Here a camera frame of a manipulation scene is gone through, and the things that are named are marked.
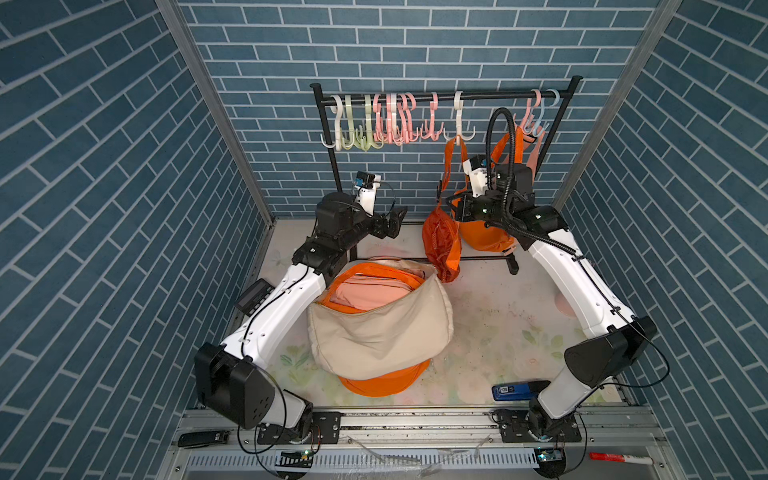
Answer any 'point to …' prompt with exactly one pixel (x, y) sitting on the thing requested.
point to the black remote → (203, 439)
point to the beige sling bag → (368, 345)
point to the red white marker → (633, 459)
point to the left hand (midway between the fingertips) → (398, 204)
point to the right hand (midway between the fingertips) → (450, 200)
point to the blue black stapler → (523, 391)
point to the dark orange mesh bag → (441, 230)
